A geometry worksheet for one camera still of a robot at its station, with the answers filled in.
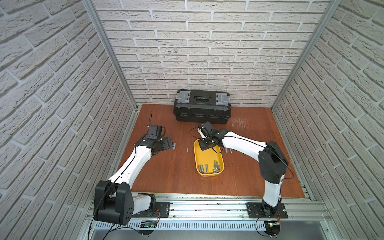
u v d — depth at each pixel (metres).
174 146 0.96
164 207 0.75
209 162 0.88
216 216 0.73
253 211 0.74
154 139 0.65
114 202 0.40
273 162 0.49
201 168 0.87
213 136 0.67
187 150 0.95
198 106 0.97
